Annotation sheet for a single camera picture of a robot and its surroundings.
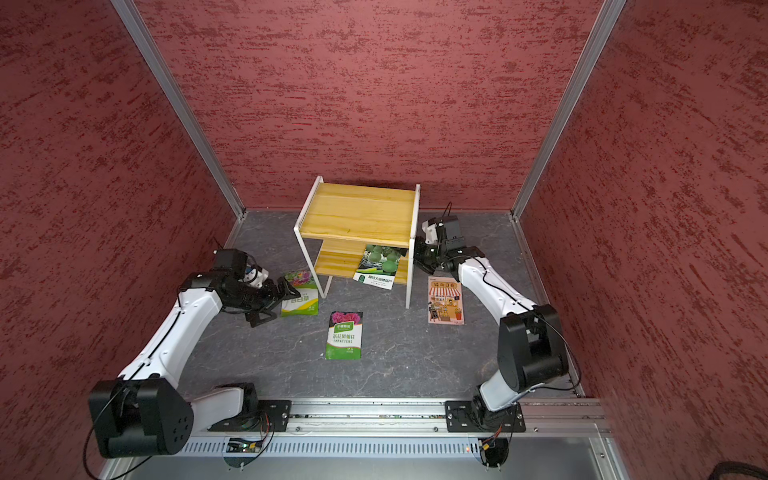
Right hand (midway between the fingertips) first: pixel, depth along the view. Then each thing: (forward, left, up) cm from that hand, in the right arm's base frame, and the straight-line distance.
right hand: (400, 257), depth 85 cm
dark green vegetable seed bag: (-2, +7, -1) cm, 7 cm away
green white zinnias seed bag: (-6, +31, -16) cm, 35 cm away
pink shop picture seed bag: (-6, -14, -17) cm, 23 cm away
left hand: (-14, +31, -3) cm, 35 cm away
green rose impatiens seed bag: (-17, +17, -16) cm, 29 cm away
